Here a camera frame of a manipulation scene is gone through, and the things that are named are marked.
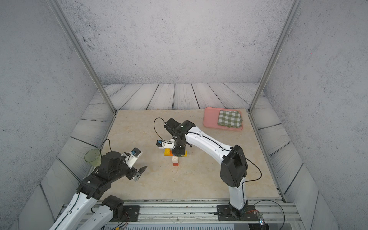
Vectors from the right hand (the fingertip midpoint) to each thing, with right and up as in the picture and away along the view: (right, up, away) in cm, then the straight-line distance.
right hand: (177, 149), depth 81 cm
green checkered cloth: (+39, +18, +33) cm, 54 cm away
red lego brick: (-2, -11, +9) cm, 14 cm away
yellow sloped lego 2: (+5, -1, -10) cm, 11 cm away
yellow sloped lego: (-5, -1, -2) cm, 6 cm away
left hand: (-19, -5, -5) cm, 20 cm away
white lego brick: (-2, -7, +4) cm, 8 cm away
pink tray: (+24, +18, +34) cm, 45 cm away
